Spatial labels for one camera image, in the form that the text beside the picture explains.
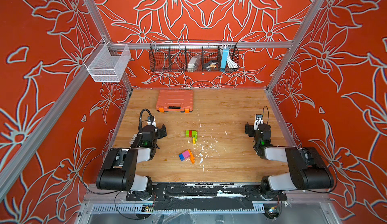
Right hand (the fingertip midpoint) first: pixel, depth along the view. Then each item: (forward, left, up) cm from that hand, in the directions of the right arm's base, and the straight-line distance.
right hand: (253, 122), depth 91 cm
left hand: (-2, +61, -1) cm, 61 cm away
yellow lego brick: (-11, +37, -6) cm, 39 cm away
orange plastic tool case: (+19, +51, -2) cm, 55 cm away
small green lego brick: (-7, +41, -4) cm, 42 cm away
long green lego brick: (-7, +37, -5) cm, 38 cm away
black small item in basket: (+21, +28, +27) cm, 44 cm away
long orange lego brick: (-21, +38, -5) cm, 44 cm away
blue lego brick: (-21, +44, -6) cm, 49 cm away
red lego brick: (-6, +39, -4) cm, 40 cm away
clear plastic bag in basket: (+27, +38, +25) cm, 52 cm away
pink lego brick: (-19, +41, -5) cm, 46 cm away
